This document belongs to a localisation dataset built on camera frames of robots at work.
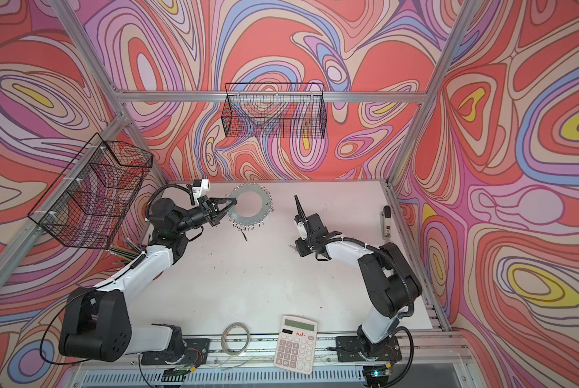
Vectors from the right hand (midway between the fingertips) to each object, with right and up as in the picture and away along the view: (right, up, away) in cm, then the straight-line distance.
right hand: (305, 249), depth 95 cm
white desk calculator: (-4, -25, -21) cm, 33 cm away
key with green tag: (-5, 0, +3) cm, 6 cm away
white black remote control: (+35, +13, +7) cm, 38 cm away
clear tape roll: (-27, -26, -20) cm, 42 cm away
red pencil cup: (-62, +2, -13) cm, 64 cm away
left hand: (-21, +17, -24) cm, 36 cm away
